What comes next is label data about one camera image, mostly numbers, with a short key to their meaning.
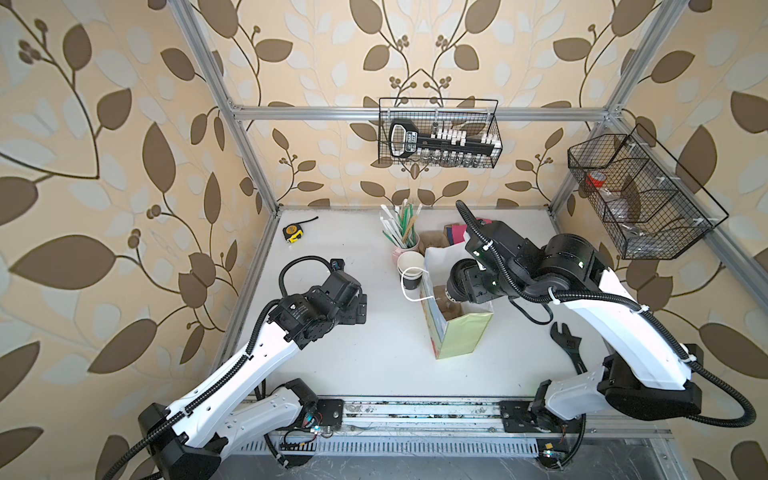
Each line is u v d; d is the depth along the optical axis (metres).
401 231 0.95
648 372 0.39
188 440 0.38
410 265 0.93
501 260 0.41
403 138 0.85
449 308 0.94
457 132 0.81
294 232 1.10
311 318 0.48
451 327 0.66
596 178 0.89
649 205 0.73
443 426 0.74
